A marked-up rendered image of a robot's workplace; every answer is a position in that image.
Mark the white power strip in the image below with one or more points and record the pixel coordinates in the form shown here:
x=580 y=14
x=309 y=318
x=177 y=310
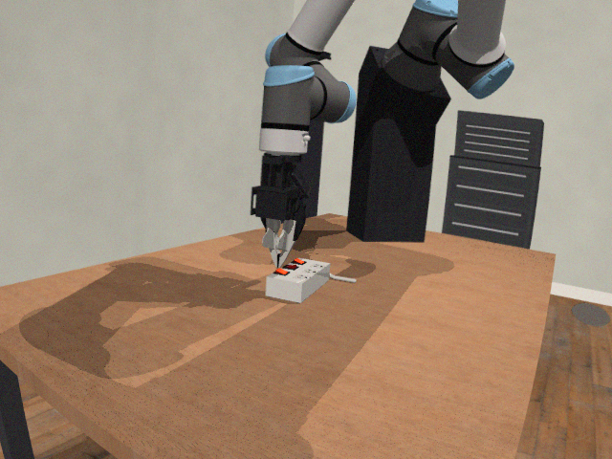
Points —
x=299 y=279

